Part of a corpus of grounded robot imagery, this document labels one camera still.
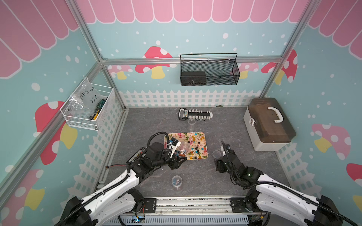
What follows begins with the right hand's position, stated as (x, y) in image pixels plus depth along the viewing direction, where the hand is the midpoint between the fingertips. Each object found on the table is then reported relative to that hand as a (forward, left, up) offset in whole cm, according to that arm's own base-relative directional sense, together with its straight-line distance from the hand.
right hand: (218, 159), depth 83 cm
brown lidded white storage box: (+18, -32, +8) cm, 38 cm away
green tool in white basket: (+19, +64, +28) cm, 73 cm away
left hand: (-2, +21, +8) cm, 22 cm away
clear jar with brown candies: (0, +20, +14) cm, 25 cm away
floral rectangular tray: (+11, +11, -6) cm, 16 cm away
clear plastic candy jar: (+26, +15, +4) cm, 30 cm away
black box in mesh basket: (+51, +14, +22) cm, 57 cm away
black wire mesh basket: (+53, +3, +27) cm, 60 cm away
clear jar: (-12, +24, 0) cm, 27 cm away
